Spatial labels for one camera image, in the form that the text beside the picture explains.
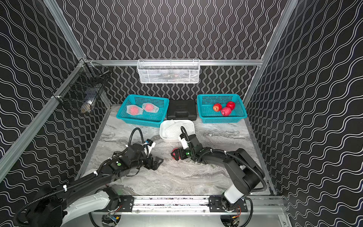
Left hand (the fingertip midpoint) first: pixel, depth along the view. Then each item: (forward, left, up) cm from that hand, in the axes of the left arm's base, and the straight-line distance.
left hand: (157, 156), depth 80 cm
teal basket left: (+40, +15, -6) cm, 43 cm away
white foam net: (+20, -7, -2) cm, 21 cm away
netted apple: (+38, +26, -5) cm, 46 cm away
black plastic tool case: (+44, -11, -7) cm, 46 cm away
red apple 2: (+42, -45, -5) cm, 62 cm away
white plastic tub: (+16, -2, -8) cm, 18 cm away
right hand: (+7, -11, -7) cm, 15 cm away
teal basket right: (+47, -30, -1) cm, 55 cm away
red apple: (+47, -39, -5) cm, 61 cm away
